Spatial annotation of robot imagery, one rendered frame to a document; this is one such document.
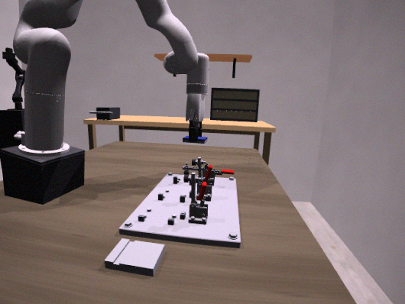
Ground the blue rectangular block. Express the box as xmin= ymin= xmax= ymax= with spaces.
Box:
xmin=183 ymin=136 xmax=208 ymax=144

